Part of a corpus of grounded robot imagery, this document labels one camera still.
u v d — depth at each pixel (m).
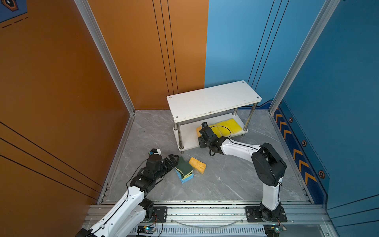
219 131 0.99
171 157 0.74
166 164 0.72
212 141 0.73
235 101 0.79
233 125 1.01
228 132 0.97
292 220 0.72
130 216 0.57
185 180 0.83
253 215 0.73
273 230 0.70
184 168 0.81
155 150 0.76
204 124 0.83
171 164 0.72
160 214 0.74
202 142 0.84
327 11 0.70
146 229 0.71
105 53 0.85
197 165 0.87
